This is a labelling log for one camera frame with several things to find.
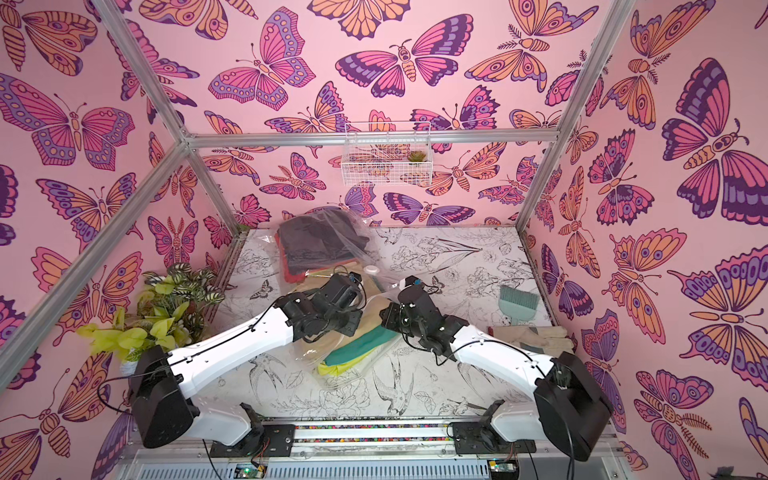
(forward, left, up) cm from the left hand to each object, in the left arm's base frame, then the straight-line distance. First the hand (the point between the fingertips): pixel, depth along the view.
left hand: (358, 314), depth 81 cm
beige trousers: (-6, +7, -3) cm, 10 cm away
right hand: (+1, -6, 0) cm, 6 cm away
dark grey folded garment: (+33, +16, -5) cm, 37 cm away
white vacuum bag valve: (+18, -2, -4) cm, 19 cm away
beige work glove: (-1, -56, -13) cm, 58 cm away
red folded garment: (+18, +25, -8) cm, 32 cm away
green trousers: (-4, 0, -10) cm, 11 cm away
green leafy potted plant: (-2, +48, +5) cm, 48 cm away
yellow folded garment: (-11, +6, -12) cm, 17 cm away
